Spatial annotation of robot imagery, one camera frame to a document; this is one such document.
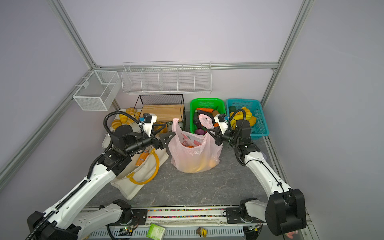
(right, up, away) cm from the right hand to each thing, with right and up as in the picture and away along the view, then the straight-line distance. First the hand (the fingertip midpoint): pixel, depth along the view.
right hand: (208, 130), depth 76 cm
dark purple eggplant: (-7, +8, +32) cm, 34 cm away
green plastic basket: (0, +20, +42) cm, 47 cm away
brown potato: (+8, +12, +39) cm, 41 cm away
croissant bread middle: (-62, +7, +36) cm, 72 cm away
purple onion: (-4, -2, +25) cm, 25 cm away
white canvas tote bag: (-32, -18, -4) cm, 37 cm away
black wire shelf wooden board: (-27, +15, +26) cm, 40 cm away
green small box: (-25, -46, -8) cm, 53 cm away
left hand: (-18, 0, -10) cm, 21 cm away
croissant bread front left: (-66, +4, +33) cm, 74 cm away
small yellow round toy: (-3, -47, -8) cm, 47 cm away
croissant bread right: (-57, +13, +41) cm, 72 cm away
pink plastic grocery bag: (-9, -12, -1) cm, 15 cm away
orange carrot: (+2, +15, +40) cm, 42 cm away
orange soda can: (-35, -15, +2) cm, 38 cm away
